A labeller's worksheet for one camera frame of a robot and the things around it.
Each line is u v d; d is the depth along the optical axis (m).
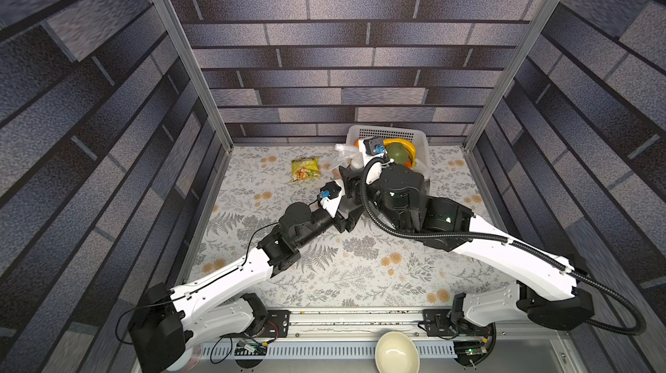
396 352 0.69
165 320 0.39
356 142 1.14
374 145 0.47
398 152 1.00
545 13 0.78
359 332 0.74
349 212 0.62
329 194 0.56
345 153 0.53
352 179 0.55
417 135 1.13
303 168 1.06
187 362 0.64
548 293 0.40
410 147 1.08
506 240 0.40
